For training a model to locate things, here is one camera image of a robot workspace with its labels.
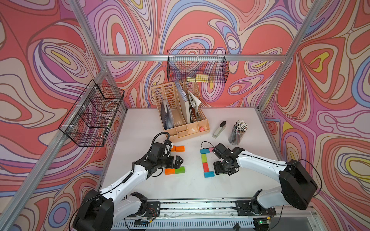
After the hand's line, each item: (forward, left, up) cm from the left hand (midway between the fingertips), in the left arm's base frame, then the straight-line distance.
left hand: (178, 160), depth 83 cm
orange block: (+11, +4, -6) cm, 13 cm away
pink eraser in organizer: (+26, -16, -3) cm, 30 cm away
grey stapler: (+27, -30, -4) cm, 40 cm away
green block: (-3, -2, -7) cm, 8 cm away
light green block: (+6, -16, -7) cm, 18 cm away
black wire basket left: (+11, +47, +22) cm, 53 cm away
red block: (-1, -17, -8) cm, 18 cm away
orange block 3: (-4, +5, -6) cm, 9 cm away
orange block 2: (+12, 0, -7) cm, 14 cm away
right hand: (-6, -26, -6) cm, 27 cm away
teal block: (-6, -19, -7) cm, 21 cm away
